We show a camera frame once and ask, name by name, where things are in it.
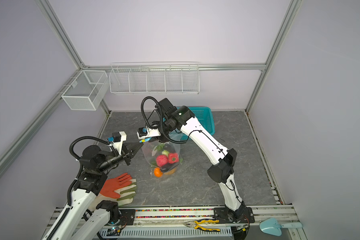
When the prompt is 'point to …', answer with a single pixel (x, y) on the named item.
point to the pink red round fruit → (161, 160)
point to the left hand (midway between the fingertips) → (142, 145)
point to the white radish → (165, 152)
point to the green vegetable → (160, 147)
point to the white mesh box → (86, 90)
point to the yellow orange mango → (171, 171)
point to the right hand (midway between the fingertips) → (151, 137)
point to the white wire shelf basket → (154, 78)
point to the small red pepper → (173, 158)
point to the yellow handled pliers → (194, 224)
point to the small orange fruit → (157, 172)
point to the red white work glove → (121, 189)
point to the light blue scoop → (271, 226)
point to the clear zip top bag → (150, 155)
